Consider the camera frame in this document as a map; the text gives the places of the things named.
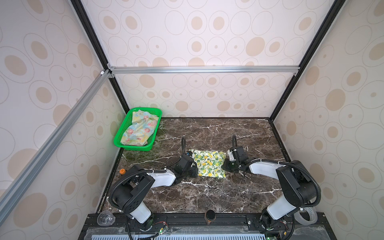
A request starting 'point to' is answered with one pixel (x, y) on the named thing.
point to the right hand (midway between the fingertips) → (222, 165)
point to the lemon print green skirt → (209, 163)
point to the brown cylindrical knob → (210, 216)
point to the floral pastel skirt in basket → (143, 125)
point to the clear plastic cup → (106, 218)
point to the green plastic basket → (127, 121)
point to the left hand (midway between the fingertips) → (202, 168)
